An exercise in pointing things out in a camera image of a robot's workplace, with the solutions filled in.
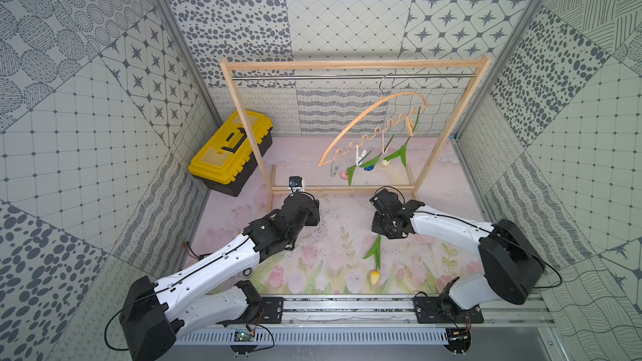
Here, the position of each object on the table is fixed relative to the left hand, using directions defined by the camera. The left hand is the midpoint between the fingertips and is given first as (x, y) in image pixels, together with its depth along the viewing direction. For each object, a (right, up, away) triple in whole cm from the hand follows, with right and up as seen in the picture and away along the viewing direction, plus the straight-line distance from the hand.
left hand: (312, 197), depth 77 cm
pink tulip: (+12, +7, +7) cm, 16 cm away
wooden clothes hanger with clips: (+14, +14, -6) cm, 21 cm away
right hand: (+23, -13, +11) cm, 29 cm away
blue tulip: (+20, +10, +11) cm, 24 cm away
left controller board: (-20, -40, -5) cm, 45 cm away
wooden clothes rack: (-18, +1, +19) cm, 26 cm away
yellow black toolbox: (-32, +12, +13) cm, 37 cm away
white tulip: (+31, +15, +10) cm, 36 cm away
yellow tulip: (+21, -20, +7) cm, 30 cm away
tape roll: (-22, -26, +5) cm, 34 cm away
